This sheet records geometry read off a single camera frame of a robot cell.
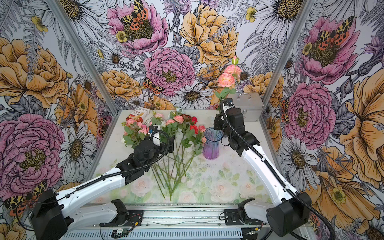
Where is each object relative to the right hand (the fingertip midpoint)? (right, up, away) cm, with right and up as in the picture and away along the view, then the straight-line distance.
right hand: (216, 118), depth 77 cm
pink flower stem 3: (-39, 0, +32) cm, 50 cm away
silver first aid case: (+29, +11, +32) cm, 45 cm away
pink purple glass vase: (-1, -19, +15) cm, 24 cm away
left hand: (-26, -11, +2) cm, 28 cm away
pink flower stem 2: (-25, -6, +31) cm, 41 cm away
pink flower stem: (-7, -7, +27) cm, 29 cm away
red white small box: (-54, +5, +39) cm, 67 cm away
